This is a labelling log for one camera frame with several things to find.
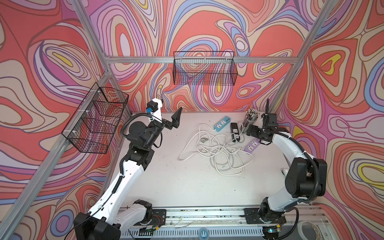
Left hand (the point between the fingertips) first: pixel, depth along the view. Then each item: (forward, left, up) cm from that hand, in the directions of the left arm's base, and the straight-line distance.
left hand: (173, 105), depth 62 cm
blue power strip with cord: (+23, -28, -40) cm, 54 cm away
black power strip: (+17, -38, -41) cm, 59 cm away
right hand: (+8, -46, -32) cm, 57 cm away
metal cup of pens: (+20, -46, -26) cm, 57 cm away
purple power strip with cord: (+6, -48, -42) cm, 64 cm away
